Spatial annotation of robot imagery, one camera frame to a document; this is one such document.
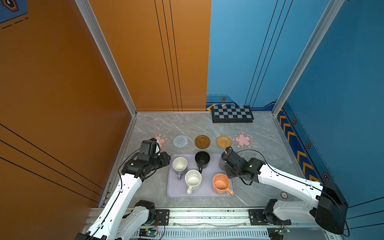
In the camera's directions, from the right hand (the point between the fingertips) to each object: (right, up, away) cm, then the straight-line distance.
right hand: (228, 168), depth 82 cm
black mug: (-14, +4, +5) cm, 16 cm away
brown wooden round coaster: (-13, +12, +21) cm, 28 cm away
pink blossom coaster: (-42, +13, +22) cm, 49 cm away
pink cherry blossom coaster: (+15, +13, +21) cm, 29 cm away
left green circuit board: (-41, -28, -11) cm, 50 cm away
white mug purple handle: (-28, 0, +8) cm, 29 cm away
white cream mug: (-19, -7, +3) cm, 21 cm away
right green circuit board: (+21, -28, -11) cm, 36 cm away
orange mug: (-4, -10, +2) cm, 10 cm away
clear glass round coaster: (-28, +12, +21) cm, 37 cm away
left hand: (-32, +7, -4) cm, 33 cm away
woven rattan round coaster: (+1, +12, +21) cm, 24 cm away
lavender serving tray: (-29, -11, +1) cm, 31 cm away
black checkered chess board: (+2, +32, +34) cm, 47 cm away
